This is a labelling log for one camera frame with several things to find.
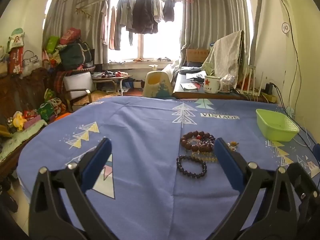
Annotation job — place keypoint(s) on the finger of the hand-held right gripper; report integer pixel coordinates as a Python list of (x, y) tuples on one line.
[(317, 155)]

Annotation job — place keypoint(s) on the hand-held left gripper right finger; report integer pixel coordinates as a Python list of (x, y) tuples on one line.
[(226, 160)]

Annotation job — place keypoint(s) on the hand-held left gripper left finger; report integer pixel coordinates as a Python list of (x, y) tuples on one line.
[(100, 160)]

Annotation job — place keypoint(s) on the small gold charm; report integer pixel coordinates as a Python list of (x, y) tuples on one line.
[(233, 145)]

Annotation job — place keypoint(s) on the green plastic basin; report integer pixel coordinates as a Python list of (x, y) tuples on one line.
[(277, 127)]

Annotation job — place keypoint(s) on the blue printed tablecloth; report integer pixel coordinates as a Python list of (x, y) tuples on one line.
[(140, 130)]

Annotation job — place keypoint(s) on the wooden desk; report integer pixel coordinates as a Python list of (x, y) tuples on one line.
[(190, 94)]

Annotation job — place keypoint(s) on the white enamel mug red star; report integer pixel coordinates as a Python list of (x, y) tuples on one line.
[(211, 85)]

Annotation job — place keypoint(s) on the clear plastic bag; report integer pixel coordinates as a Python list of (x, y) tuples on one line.
[(228, 83)]

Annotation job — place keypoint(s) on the pink box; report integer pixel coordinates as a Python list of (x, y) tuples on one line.
[(32, 122)]

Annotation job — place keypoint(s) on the white cushioned armchair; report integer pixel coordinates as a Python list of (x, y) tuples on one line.
[(77, 82)]

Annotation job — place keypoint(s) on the white booklet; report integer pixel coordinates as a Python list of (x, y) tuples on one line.
[(189, 87)]

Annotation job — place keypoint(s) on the black power adapter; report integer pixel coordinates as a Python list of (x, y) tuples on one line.
[(269, 88)]

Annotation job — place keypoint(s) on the light green cloth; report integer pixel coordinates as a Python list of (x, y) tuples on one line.
[(17, 137)]

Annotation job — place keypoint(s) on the plaid blanket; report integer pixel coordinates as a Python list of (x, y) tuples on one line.
[(59, 82)]

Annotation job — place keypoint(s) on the black and white paper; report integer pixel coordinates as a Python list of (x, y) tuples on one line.
[(196, 76)]

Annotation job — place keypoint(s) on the yellow plush toy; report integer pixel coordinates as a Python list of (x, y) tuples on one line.
[(18, 122)]

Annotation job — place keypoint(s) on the beige plastic child chair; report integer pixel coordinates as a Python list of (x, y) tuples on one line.
[(156, 85)]

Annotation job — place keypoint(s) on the dark wooden cabinet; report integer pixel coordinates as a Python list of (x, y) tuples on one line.
[(22, 92)]

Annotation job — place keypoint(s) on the grey cloth over chair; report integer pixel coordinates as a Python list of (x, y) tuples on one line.
[(225, 55)]

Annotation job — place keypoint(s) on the dark green bag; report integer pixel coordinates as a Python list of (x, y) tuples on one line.
[(73, 56)]

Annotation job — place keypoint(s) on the cardboard box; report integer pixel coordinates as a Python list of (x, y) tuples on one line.
[(197, 55)]

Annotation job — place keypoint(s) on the bright green bag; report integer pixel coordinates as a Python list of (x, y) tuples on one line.
[(53, 44)]

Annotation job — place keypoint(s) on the red bag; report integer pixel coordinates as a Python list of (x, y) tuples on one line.
[(70, 36)]

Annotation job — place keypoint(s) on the window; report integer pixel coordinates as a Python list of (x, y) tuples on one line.
[(160, 45)]

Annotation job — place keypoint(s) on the red diaper package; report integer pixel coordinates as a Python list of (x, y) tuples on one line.
[(15, 60)]

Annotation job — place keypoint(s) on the pink hanging garment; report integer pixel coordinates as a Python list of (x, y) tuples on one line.
[(113, 27)]

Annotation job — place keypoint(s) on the grey curtain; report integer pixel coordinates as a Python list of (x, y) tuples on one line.
[(207, 17), (75, 22)]

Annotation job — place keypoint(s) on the grey hanging shirt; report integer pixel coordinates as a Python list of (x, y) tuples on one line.
[(123, 15)]

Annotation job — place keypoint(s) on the green white package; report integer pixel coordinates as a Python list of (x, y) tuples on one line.
[(16, 38)]

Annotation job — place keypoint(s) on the dark hanging jacket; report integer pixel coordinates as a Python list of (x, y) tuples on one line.
[(144, 12)]

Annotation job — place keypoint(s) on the dark hanging shorts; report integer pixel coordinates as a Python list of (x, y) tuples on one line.
[(168, 11)]

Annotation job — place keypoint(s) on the light grey hanging garment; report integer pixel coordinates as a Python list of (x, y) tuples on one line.
[(157, 10)]

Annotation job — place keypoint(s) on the round wall sticker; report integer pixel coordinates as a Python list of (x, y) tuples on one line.
[(285, 27)]

